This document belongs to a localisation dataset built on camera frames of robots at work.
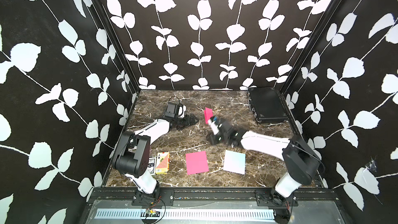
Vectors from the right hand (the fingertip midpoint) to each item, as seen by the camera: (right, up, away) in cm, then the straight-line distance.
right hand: (207, 135), depth 87 cm
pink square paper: (+1, +11, +22) cm, 25 cm away
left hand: (-8, +8, +4) cm, 12 cm away
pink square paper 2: (-6, -15, -1) cm, 17 cm away
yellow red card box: (-25, -14, -3) cm, 29 cm away
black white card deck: (-30, -16, -5) cm, 35 cm away
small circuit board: (-26, -33, -16) cm, 45 cm away
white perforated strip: (-10, -33, -17) cm, 38 cm away
